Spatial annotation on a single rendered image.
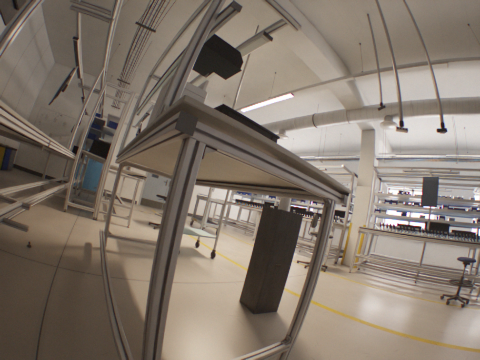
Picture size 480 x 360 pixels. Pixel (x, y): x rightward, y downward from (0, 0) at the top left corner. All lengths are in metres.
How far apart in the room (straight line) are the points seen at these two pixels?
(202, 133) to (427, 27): 3.72
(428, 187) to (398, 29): 2.71
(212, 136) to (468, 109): 4.46
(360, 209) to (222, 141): 4.71
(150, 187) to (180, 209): 7.33
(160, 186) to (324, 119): 5.91
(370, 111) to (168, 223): 4.49
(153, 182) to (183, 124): 7.38
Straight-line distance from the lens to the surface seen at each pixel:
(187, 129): 0.46
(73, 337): 1.17
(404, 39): 3.97
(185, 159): 0.47
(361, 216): 5.07
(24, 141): 1.99
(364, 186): 5.18
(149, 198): 7.83
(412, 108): 4.51
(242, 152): 0.55
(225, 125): 0.52
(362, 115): 4.73
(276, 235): 1.55
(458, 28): 4.04
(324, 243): 0.98
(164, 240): 0.48
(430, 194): 4.25
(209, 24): 0.89
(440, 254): 7.24
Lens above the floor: 0.79
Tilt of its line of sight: 8 degrees up
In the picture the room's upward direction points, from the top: 14 degrees clockwise
